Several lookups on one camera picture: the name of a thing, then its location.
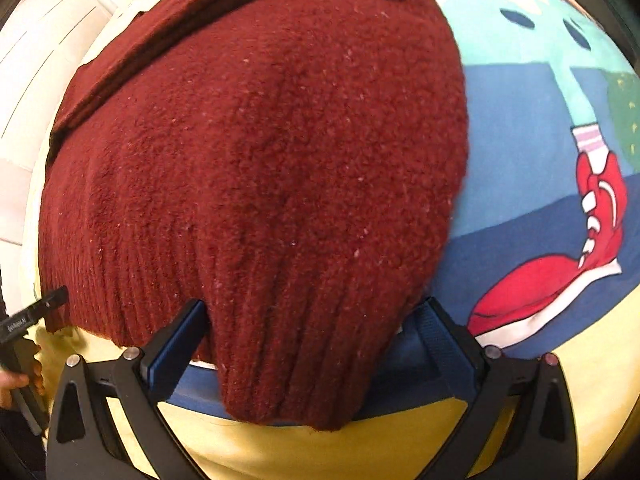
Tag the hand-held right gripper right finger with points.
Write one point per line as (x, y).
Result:
(440, 340)

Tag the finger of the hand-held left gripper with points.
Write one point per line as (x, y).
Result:
(55, 299)

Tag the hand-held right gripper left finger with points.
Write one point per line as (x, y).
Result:
(172, 350)

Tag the dark red knitted sweater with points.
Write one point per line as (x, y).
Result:
(275, 160)

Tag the person's left hand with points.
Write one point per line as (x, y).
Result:
(36, 370)

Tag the white wardrobe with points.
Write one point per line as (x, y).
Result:
(30, 85)

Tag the yellow dinosaur printed bedspread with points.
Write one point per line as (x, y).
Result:
(525, 135)

